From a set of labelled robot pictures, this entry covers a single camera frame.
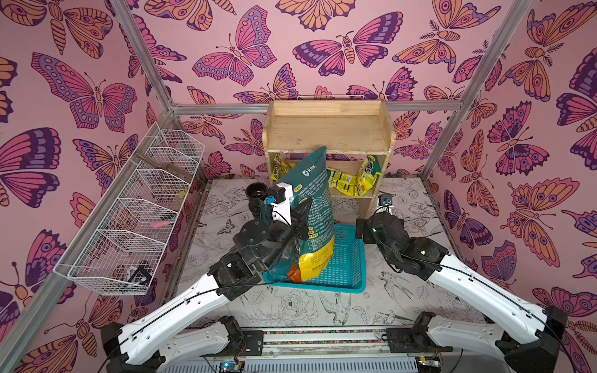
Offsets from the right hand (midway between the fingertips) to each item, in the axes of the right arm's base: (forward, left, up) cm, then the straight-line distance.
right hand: (368, 221), depth 73 cm
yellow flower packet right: (+17, -2, +6) cm, 18 cm away
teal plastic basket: (-6, +4, -26) cm, 27 cm away
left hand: (-5, +18, +17) cm, 25 cm away
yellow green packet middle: (+20, +6, -3) cm, 22 cm away
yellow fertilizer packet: (+16, +29, +8) cm, 34 cm away
